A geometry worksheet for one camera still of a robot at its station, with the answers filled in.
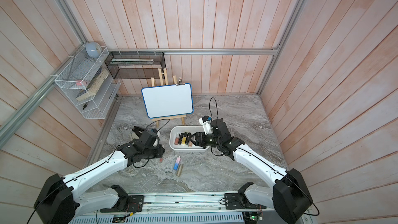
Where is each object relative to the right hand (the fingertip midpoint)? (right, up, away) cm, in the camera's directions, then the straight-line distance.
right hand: (192, 137), depth 79 cm
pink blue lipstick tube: (-8, -16, +7) cm, 19 cm away
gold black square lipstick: (-5, -3, +16) cm, 17 cm away
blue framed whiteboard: (-15, +20, +12) cm, 28 cm away
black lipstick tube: (-8, -3, +16) cm, 18 cm away
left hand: (-16, -10, +4) cm, 19 cm away
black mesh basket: (-40, +45, +26) cm, 65 cm away
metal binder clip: (-7, +31, +9) cm, 33 cm away
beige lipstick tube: (-1, -7, +14) cm, 15 cm away
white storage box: (-5, -9, +12) cm, 15 cm away
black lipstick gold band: (-3, -3, +17) cm, 17 cm away
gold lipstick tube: (-7, -19, +5) cm, 21 cm away
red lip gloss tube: (-10, -4, +16) cm, 19 cm away
